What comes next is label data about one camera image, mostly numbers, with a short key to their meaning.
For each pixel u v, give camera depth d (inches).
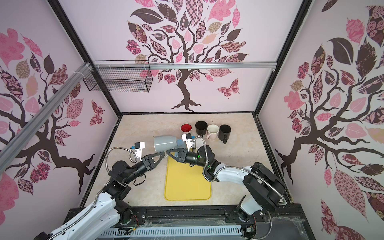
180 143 27.3
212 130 40.1
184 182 32.8
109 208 21.1
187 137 27.4
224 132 38.5
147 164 24.5
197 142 28.7
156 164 25.9
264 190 17.0
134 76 37.3
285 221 28.6
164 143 26.7
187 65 37.2
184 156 25.3
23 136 21.2
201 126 40.1
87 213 18.9
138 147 26.2
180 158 25.4
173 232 27.4
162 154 27.3
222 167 22.7
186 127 39.9
